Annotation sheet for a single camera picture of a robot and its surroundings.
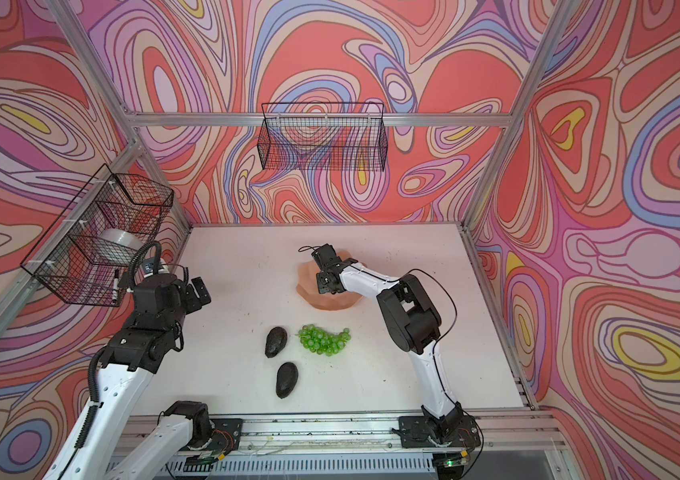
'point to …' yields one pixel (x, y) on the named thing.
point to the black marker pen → (116, 287)
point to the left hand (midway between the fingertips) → (186, 284)
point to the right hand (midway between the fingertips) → (334, 286)
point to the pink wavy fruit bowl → (307, 286)
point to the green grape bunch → (318, 340)
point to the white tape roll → (117, 246)
